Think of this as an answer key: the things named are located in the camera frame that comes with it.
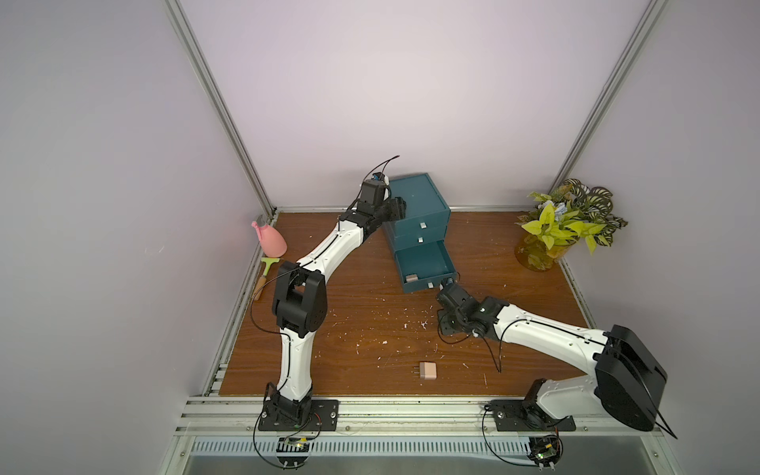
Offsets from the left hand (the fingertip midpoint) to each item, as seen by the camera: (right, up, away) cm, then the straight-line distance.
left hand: (404, 202), depth 92 cm
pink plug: (+3, -25, +5) cm, 25 cm away
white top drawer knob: (+6, -7, -1) cm, 9 cm away
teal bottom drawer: (+6, -22, +6) cm, 24 cm away
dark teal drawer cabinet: (+4, -12, +3) cm, 13 cm away
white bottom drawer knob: (+9, -27, +3) cm, 28 cm away
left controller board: (-29, -63, -20) cm, 72 cm away
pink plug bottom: (+6, -47, -14) cm, 49 cm away
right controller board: (+33, -63, -22) cm, 74 cm away
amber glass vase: (+46, -17, +10) cm, 50 cm away
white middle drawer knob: (+6, -12, +5) cm, 14 cm away
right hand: (+12, -34, -7) cm, 36 cm away
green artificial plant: (+50, -3, -6) cm, 51 cm away
